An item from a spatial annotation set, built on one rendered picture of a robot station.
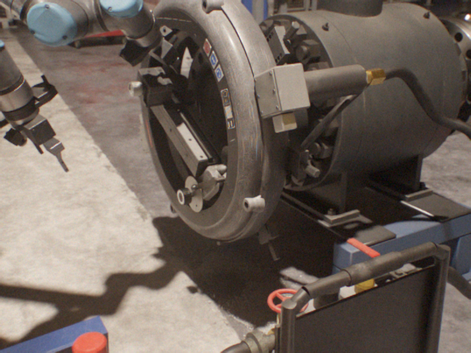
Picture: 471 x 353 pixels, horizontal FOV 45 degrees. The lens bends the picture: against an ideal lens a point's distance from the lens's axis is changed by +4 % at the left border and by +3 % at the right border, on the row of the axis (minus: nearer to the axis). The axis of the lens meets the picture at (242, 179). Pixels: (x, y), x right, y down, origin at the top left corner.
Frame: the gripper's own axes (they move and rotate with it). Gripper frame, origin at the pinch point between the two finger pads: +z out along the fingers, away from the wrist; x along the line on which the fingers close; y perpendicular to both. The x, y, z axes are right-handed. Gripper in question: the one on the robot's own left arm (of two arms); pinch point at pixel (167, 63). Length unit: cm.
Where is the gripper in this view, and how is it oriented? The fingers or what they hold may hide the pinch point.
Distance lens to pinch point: 171.7
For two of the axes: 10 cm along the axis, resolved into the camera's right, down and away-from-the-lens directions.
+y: 6.1, -7.9, 0.9
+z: 2.1, 2.7, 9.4
